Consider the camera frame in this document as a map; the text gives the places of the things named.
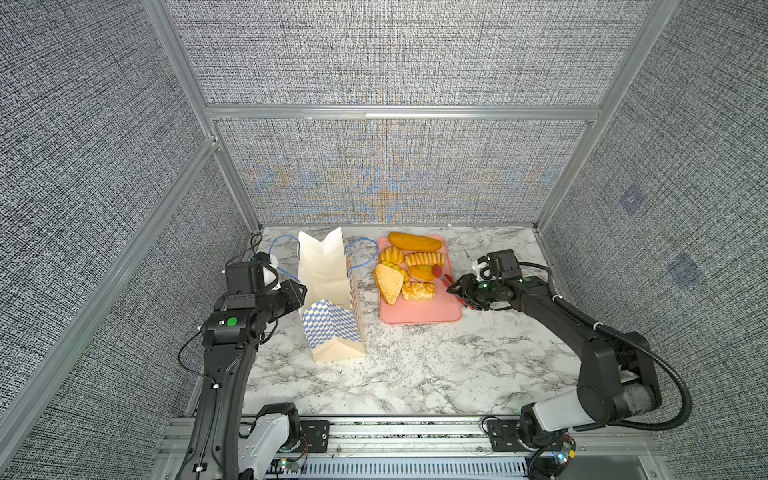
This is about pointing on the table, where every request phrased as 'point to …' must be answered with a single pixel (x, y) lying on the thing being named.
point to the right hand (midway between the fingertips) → (452, 290)
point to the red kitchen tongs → (447, 279)
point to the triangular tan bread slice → (390, 282)
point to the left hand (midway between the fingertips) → (303, 288)
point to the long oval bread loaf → (409, 242)
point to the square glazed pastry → (418, 290)
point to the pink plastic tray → (444, 308)
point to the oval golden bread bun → (423, 272)
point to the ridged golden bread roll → (425, 258)
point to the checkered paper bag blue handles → (327, 297)
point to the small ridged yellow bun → (391, 254)
